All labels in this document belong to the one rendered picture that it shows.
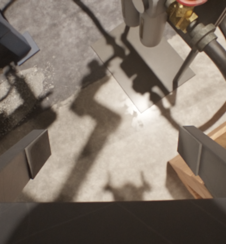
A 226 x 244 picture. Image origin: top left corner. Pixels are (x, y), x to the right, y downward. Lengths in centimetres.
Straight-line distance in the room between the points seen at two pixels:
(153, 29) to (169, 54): 36
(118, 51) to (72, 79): 26
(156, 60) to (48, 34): 57
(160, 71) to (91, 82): 33
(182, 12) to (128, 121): 51
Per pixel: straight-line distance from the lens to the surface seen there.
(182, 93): 84
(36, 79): 98
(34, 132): 17
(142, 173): 80
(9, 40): 97
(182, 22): 44
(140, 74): 84
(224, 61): 41
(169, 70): 85
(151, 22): 52
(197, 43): 42
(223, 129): 74
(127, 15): 62
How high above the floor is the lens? 79
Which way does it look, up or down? 80 degrees down
